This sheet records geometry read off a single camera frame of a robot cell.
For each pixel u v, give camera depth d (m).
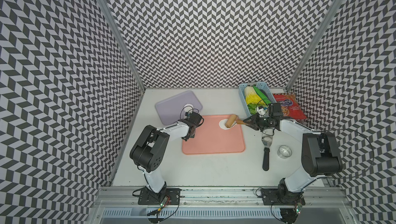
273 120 0.70
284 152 0.89
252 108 1.00
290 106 1.01
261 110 0.87
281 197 0.67
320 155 0.46
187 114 0.88
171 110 1.11
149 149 0.48
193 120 0.77
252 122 0.82
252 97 1.03
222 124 0.99
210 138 0.92
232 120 0.98
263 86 1.13
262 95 1.08
